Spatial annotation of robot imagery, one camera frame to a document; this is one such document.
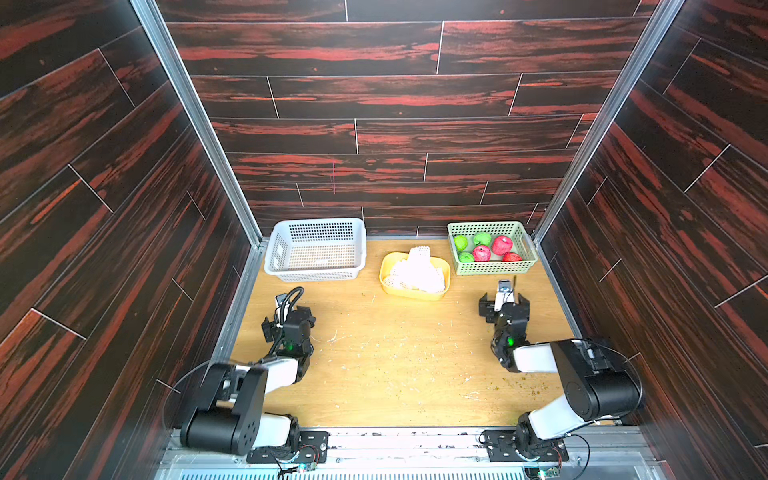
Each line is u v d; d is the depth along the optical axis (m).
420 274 1.02
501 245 1.08
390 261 1.06
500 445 0.73
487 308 0.85
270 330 0.80
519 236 1.14
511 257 1.06
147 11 0.66
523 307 0.86
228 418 0.43
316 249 1.08
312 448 0.73
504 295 0.77
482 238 1.14
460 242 1.13
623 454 0.73
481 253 1.07
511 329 0.71
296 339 0.70
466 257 1.07
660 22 0.68
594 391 0.45
